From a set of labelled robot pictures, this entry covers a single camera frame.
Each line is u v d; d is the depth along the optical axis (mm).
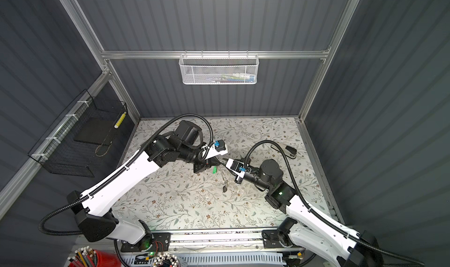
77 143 731
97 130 755
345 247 408
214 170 681
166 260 555
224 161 657
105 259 722
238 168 529
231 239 754
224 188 789
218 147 551
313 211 481
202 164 578
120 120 819
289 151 991
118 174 423
